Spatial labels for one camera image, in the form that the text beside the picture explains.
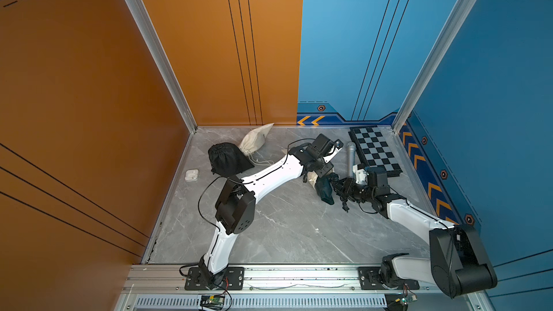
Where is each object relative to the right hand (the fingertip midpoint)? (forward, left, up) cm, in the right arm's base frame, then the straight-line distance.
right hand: (335, 185), depth 87 cm
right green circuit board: (-37, -19, -9) cm, 43 cm away
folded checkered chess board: (+23, -23, -5) cm, 33 cm away
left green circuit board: (-38, +45, -11) cm, 60 cm away
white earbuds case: (+9, +65, -6) cm, 65 cm away
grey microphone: (+26, -13, -6) cm, 29 cm away
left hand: (+8, +4, +7) cm, 12 cm away
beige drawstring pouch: (+20, +35, +5) cm, 41 cm away
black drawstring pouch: (+9, +45, +6) cm, 46 cm away
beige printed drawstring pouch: (+2, +9, +3) cm, 10 cm away
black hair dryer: (-1, +5, 0) cm, 5 cm away
